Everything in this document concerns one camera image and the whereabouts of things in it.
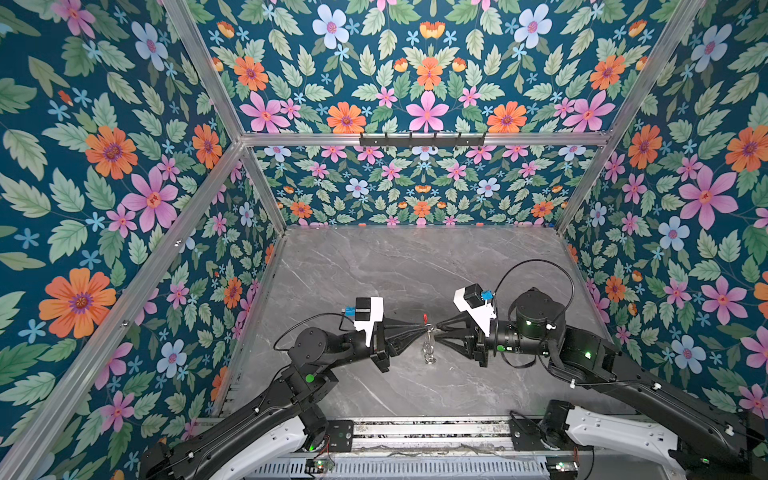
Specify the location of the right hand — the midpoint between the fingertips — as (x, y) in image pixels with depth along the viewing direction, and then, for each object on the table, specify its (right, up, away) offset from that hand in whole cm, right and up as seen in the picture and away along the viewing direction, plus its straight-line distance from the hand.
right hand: (439, 329), depth 57 cm
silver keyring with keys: (-2, -3, -3) cm, 5 cm away
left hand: (-3, +1, -7) cm, 8 cm away
